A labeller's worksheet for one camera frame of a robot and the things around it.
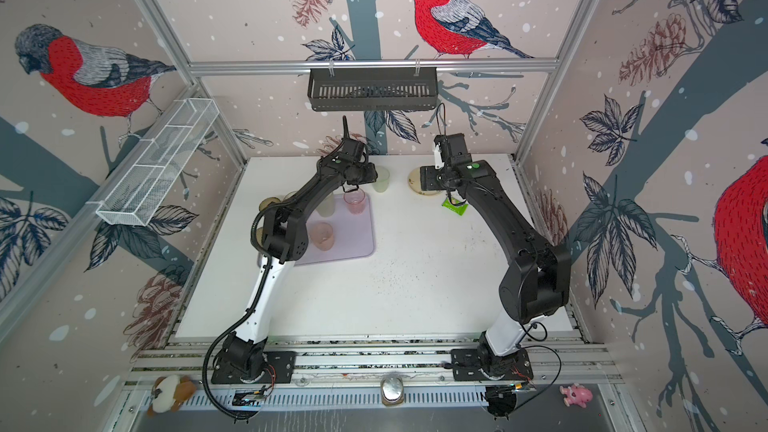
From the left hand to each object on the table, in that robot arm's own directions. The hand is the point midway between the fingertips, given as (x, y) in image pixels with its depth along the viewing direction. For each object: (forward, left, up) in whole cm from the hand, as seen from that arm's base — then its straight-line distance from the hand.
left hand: (373, 173), depth 105 cm
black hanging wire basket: (+22, -2, +21) cm, 30 cm away
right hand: (-14, -18, +13) cm, 27 cm away
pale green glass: (-1, -3, -2) cm, 4 cm away
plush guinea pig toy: (-64, +46, -7) cm, 79 cm away
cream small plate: (+3, -16, -9) cm, 18 cm away
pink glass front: (-7, +7, -7) cm, 12 cm away
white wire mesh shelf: (-27, +56, +21) cm, 66 cm away
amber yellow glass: (-10, +28, +1) cm, 29 cm away
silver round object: (-64, -6, 0) cm, 65 cm away
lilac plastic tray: (-20, +7, -9) cm, 23 cm away
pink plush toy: (-65, -49, -5) cm, 82 cm away
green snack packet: (-11, -31, -7) cm, 33 cm away
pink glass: (-22, +16, -6) cm, 28 cm away
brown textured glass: (-11, +36, -2) cm, 38 cm away
